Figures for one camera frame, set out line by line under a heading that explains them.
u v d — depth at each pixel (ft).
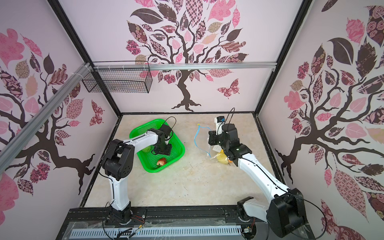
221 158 2.93
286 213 1.29
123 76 3.11
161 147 2.72
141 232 2.29
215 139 2.31
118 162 1.72
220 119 2.24
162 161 2.89
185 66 3.07
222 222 2.35
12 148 1.66
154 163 3.02
